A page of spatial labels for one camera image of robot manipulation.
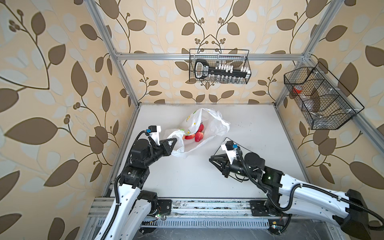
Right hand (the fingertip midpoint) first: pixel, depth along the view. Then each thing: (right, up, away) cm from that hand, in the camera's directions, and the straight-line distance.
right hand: (211, 160), depth 67 cm
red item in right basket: (+53, +36, +21) cm, 68 cm away
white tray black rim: (+23, -2, +27) cm, 36 cm away
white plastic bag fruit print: (+3, +16, +20) cm, 26 cm away
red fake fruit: (-5, +7, +32) cm, 33 cm away
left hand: (-15, +9, +2) cm, 18 cm away
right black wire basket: (+57, +27, +6) cm, 63 cm away
